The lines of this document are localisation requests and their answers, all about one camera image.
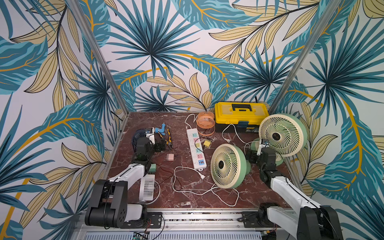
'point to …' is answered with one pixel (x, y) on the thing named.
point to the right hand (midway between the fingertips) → (256, 150)
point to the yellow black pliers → (169, 142)
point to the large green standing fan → (287, 135)
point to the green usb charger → (152, 168)
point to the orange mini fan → (206, 123)
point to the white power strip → (196, 149)
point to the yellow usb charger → (207, 143)
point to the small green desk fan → (229, 166)
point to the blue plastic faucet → (162, 131)
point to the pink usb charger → (170, 157)
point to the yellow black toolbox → (245, 116)
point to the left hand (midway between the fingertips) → (157, 138)
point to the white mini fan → (147, 187)
